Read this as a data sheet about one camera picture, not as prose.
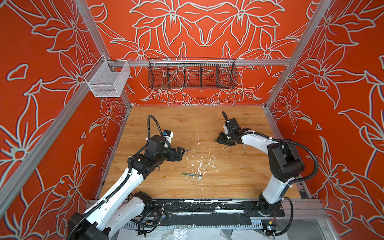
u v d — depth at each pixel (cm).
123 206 56
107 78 93
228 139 73
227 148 94
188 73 101
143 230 69
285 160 48
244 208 74
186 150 94
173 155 66
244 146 67
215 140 97
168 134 67
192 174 83
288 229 67
